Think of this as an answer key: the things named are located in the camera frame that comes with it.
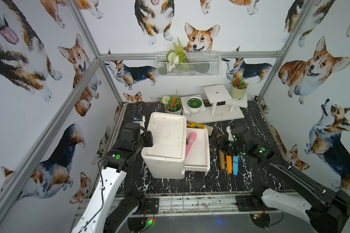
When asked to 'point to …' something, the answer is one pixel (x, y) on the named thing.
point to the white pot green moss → (194, 104)
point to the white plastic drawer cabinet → (166, 158)
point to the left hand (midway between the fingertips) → (151, 130)
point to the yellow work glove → (192, 125)
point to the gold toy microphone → (221, 157)
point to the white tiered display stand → (218, 106)
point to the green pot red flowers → (238, 88)
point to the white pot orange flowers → (172, 105)
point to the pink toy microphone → (192, 137)
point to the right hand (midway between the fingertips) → (212, 143)
